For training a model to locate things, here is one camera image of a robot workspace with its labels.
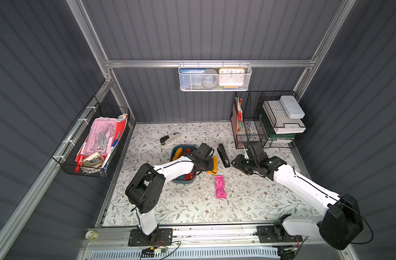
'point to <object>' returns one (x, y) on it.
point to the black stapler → (223, 156)
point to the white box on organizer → (293, 109)
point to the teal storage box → (182, 180)
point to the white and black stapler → (167, 140)
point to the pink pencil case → (102, 131)
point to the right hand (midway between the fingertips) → (236, 162)
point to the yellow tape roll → (91, 234)
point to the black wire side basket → (70, 153)
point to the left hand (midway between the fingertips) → (213, 167)
